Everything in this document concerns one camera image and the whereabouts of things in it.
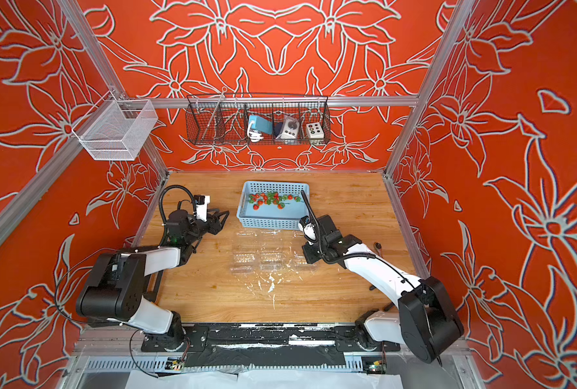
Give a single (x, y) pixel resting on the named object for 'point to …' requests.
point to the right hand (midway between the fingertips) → (301, 248)
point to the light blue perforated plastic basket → (271, 205)
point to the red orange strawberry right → (281, 206)
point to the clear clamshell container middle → (271, 260)
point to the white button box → (315, 130)
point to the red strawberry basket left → (255, 207)
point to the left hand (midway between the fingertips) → (223, 210)
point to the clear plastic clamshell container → (297, 261)
